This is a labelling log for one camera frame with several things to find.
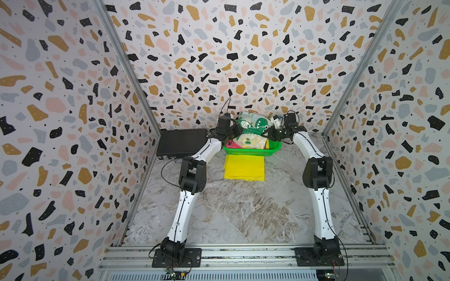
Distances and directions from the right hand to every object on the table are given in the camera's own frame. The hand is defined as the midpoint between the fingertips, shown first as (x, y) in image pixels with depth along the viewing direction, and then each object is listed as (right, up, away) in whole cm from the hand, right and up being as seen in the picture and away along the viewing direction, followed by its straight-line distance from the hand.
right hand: (263, 134), depth 103 cm
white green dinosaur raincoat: (-5, +6, 0) cm, 8 cm away
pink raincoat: (-19, -7, -6) cm, 21 cm away
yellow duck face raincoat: (+4, -7, +10) cm, 13 cm away
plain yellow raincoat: (-9, -20, +2) cm, 22 cm away
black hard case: (-54, -5, +6) cm, 54 cm away
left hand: (-10, +4, -1) cm, 11 cm away
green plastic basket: (+8, -8, +9) cm, 15 cm away
